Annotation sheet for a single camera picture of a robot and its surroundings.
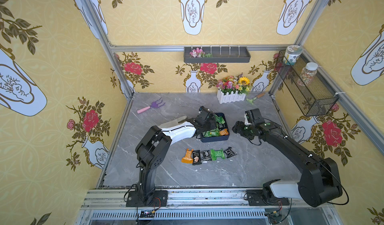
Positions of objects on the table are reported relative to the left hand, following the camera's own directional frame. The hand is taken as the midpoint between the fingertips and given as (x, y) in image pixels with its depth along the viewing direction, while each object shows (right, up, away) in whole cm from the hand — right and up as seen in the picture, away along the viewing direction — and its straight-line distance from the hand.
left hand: (209, 122), depth 95 cm
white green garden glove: (-24, -1, +9) cm, 26 cm away
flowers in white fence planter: (+18, +22, +12) cm, 31 cm away
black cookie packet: (-2, -19, -8) cm, 20 cm away
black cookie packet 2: (+11, -18, -7) cm, 22 cm away
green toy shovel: (+35, +14, +22) cm, 43 cm away
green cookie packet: (+3, -18, -7) cm, 20 cm away
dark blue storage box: (+8, -10, 0) cm, 13 cm away
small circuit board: (-32, -42, -22) cm, 58 cm away
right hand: (+17, -3, -7) cm, 18 cm away
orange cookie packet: (-13, -20, -8) cm, 25 cm away
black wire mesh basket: (+56, +14, -15) cm, 60 cm away
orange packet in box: (+10, -7, +2) cm, 12 cm away
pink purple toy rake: (-41, +11, +21) cm, 47 cm away
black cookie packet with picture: (-8, -20, -9) cm, 24 cm away
